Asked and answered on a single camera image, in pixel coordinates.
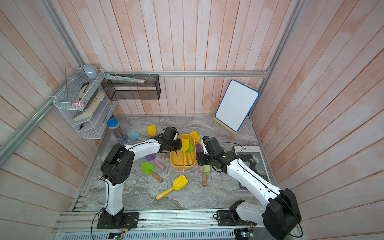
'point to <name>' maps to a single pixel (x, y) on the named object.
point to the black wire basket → (119, 90)
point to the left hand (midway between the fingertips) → (181, 147)
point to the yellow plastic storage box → (176, 157)
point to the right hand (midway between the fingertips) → (200, 156)
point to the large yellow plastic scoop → (178, 183)
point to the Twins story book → (252, 156)
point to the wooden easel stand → (232, 132)
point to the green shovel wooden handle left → (148, 169)
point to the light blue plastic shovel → (133, 136)
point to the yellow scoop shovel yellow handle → (197, 137)
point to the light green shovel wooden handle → (206, 169)
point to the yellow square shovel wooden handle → (151, 130)
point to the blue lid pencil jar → (113, 124)
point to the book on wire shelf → (91, 106)
